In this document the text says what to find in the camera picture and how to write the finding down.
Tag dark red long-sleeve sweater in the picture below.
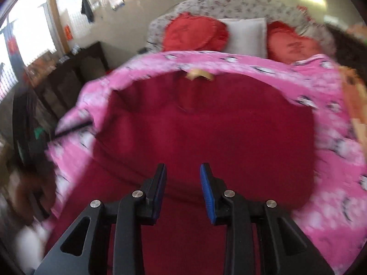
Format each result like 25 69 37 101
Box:
47 71 315 274

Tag person's left hand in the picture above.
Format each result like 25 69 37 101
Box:
10 173 57 226

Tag dark wooden side cabinet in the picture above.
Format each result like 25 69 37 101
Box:
25 41 110 120

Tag pink penguin print blanket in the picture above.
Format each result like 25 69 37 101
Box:
49 51 366 274

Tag left red heart pillow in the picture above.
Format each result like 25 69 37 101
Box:
162 12 230 52

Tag red heart pillow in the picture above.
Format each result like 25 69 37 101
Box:
162 12 230 52
267 21 323 65

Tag orange patterned cloth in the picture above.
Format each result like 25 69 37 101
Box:
338 66 366 157

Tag floral padded headboard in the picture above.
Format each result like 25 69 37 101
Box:
145 0 336 57

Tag white square pillow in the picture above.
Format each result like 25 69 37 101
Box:
220 18 267 58

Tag right red heart pillow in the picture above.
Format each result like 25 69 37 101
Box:
267 21 323 65

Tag dark hanging garment on wall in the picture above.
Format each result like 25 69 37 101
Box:
81 0 95 23

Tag dark carved wooden bed frame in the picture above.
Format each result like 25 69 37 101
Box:
326 24 367 83

